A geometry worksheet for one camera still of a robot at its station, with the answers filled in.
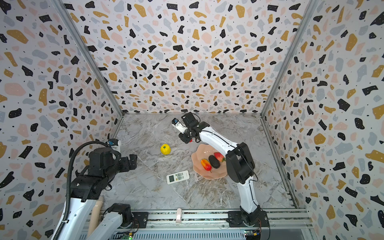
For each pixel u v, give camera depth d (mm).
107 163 524
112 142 606
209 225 731
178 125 814
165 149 948
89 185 445
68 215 408
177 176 877
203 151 968
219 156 906
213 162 907
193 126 699
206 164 897
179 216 730
